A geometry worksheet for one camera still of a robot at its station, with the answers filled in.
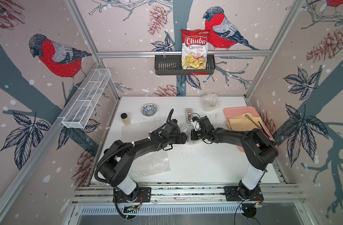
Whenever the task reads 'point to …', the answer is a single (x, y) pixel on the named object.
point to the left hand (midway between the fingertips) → (185, 135)
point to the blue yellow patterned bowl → (149, 109)
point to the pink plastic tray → (231, 112)
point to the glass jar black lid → (125, 119)
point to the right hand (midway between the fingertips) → (188, 134)
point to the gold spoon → (247, 116)
